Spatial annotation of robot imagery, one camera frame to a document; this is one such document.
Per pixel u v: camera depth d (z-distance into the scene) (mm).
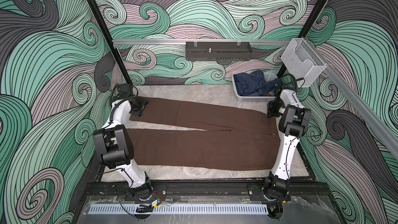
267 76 1177
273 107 919
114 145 468
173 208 697
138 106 780
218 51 886
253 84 1104
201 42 946
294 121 635
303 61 783
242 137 901
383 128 519
